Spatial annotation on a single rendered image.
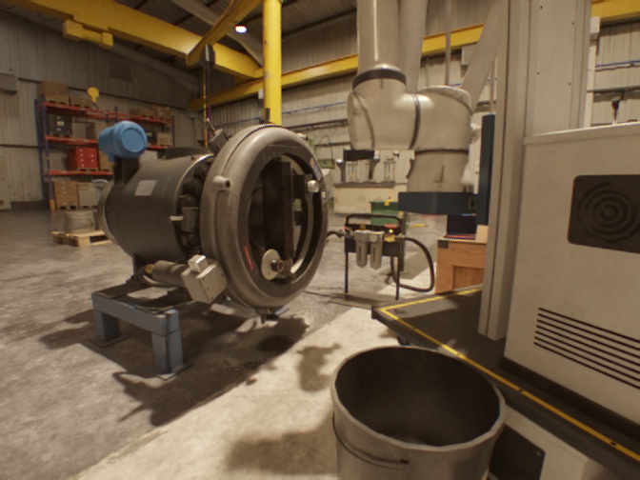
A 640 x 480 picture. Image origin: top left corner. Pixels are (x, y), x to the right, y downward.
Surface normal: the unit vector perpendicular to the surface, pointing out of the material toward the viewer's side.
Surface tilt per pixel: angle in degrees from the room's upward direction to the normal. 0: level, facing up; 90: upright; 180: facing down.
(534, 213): 90
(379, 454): 93
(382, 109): 80
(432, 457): 90
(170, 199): 72
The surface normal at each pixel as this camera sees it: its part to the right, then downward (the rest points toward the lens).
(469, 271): -0.48, 0.14
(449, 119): 0.00, 0.17
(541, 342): -0.91, 0.07
